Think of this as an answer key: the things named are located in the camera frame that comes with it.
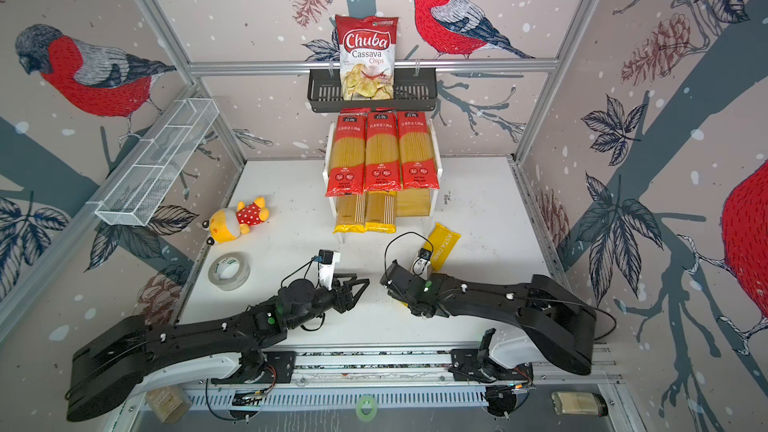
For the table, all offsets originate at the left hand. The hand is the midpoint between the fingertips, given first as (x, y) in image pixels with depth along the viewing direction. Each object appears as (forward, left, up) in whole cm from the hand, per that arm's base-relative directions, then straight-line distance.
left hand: (363, 283), depth 74 cm
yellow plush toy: (+23, +46, -7) cm, 52 cm away
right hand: (+2, -9, -11) cm, 15 cm away
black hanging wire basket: (+55, -16, +21) cm, 61 cm away
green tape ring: (-25, -3, -13) cm, 28 cm away
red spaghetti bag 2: (+24, -5, +22) cm, 33 cm away
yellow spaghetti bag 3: (+18, -24, -12) cm, 32 cm away
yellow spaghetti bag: (+19, +4, +4) cm, 20 cm away
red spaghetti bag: (+18, +3, +22) cm, 29 cm away
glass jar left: (-23, +43, -9) cm, 50 cm away
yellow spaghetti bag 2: (+19, -4, +4) cm, 20 cm away
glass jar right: (-24, -49, -9) cm, 56 cm away
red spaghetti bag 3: (+21, -14, +22) cm, 33 cm away
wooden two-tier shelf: (+19, -19, +13) cm, 30 cm away
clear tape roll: (+10, +43, -14) cm, 47 cm away
